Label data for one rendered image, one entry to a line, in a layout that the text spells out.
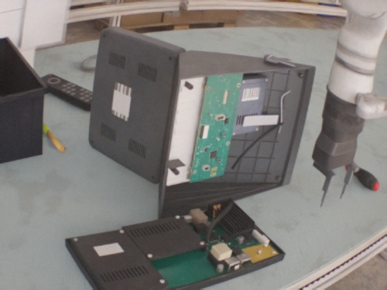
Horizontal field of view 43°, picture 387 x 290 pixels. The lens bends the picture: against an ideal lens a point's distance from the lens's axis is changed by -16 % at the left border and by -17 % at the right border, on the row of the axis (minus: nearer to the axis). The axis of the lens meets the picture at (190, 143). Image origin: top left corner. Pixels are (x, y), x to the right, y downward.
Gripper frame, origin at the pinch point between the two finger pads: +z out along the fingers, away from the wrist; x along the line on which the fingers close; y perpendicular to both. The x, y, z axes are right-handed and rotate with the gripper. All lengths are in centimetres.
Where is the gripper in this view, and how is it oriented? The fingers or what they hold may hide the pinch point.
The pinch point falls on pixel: (331, 201)
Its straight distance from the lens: 86.5
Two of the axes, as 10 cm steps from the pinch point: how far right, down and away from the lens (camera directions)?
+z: -1.5, 8.6, 4.8
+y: -5.2, -4.8, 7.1
